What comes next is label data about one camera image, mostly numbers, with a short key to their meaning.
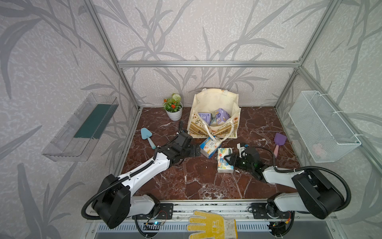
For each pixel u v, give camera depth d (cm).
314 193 43
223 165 84
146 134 104
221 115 94
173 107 102
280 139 100
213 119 98
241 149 84
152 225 72
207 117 96
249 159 71
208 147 90
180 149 63
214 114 101
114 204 40
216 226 69
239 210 75
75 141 64
